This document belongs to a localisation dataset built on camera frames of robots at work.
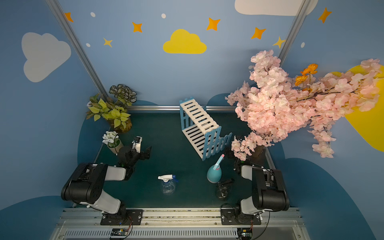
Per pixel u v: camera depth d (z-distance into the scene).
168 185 0.76
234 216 0.74
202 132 0.76
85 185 0.45
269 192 0.45
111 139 0.91
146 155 0.88
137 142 0.81
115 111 0.91
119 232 0.72
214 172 0.79
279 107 0.52
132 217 0.76
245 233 0.72
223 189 0.73
